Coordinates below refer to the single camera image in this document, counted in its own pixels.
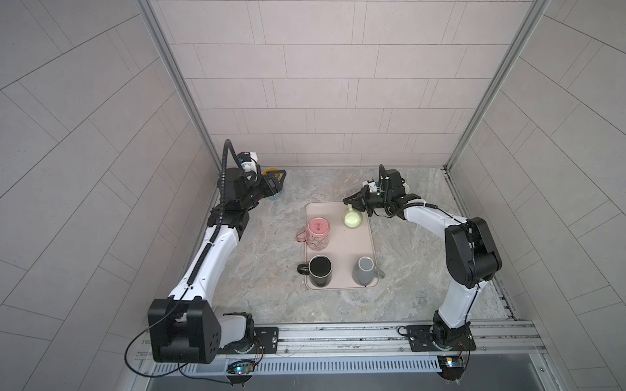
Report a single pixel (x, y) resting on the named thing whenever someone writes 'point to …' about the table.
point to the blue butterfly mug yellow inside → (279, 195)
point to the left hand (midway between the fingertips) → (285, 170)
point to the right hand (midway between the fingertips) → (344, 200)
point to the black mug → (319, 269)
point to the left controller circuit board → (240, 371)
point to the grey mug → (367, 271)
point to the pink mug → (316, 235)
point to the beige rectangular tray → (346, 245)
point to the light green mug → (352, 217)
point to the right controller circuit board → (451, 367)
